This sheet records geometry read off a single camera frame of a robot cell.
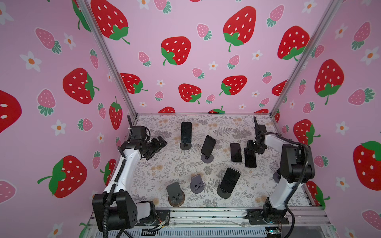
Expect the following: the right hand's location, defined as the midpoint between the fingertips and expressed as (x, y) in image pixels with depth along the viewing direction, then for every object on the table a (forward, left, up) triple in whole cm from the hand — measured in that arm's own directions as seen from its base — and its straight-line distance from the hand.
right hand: (249, 148), depth 99 cm
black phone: (-27, +17, +11) cm, 34 cm away
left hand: (-12, +55, +15) cm, 58 cm away
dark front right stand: (-30, +19, -1) cm, 36 cm away
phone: (+5, +44, +9) cm, 45 cm away
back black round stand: (0, +44, -2) cm, 44 cm away
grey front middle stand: (-28, +34, +4) cm, 45 cm away
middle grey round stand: (-10, +29, -1) cm, 31 cm away
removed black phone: (-3, +9, -1) cm, 10 cm away
